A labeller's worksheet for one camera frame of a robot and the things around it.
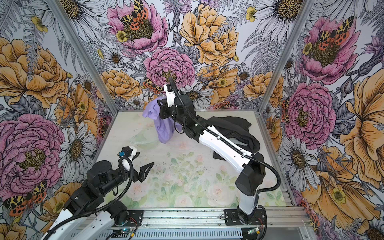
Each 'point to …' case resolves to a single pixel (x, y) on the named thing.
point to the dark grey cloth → (235, 128)
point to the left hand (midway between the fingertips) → (145, 162)
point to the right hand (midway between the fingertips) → (158, 105)
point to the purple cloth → (165, 126)
